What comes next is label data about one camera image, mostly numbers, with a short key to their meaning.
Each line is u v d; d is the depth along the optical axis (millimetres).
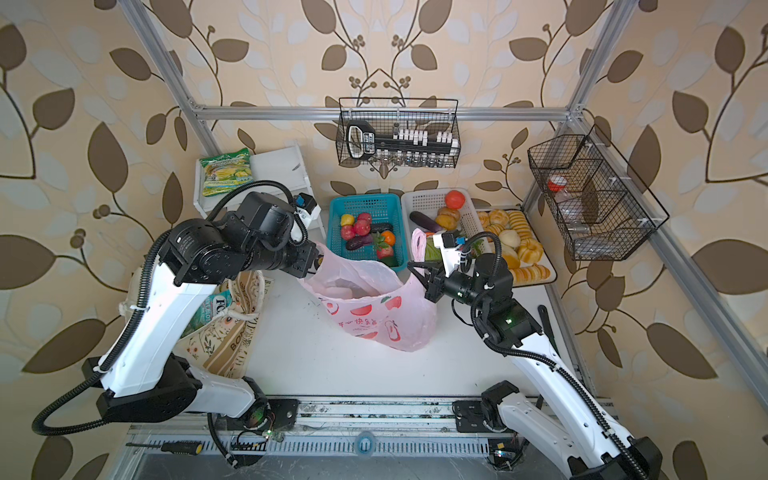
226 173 793
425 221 1114
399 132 811
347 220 1096
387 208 1127
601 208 735
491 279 495
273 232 436
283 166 868
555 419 533
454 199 1089
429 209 1155
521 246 1033
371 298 682
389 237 1048
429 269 618
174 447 681
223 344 710
